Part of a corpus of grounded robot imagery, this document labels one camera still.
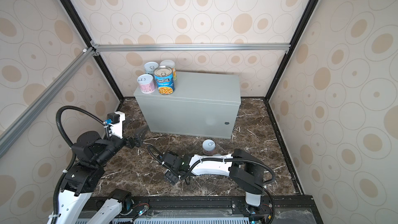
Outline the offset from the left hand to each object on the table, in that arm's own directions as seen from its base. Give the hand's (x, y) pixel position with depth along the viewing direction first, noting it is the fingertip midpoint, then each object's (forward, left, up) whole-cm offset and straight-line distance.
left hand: (142, 123), depth 62 cm
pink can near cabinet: (+4, -28, -30) cm, 41 cm away
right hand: (-10, -9, -32) cm, 34 cm away
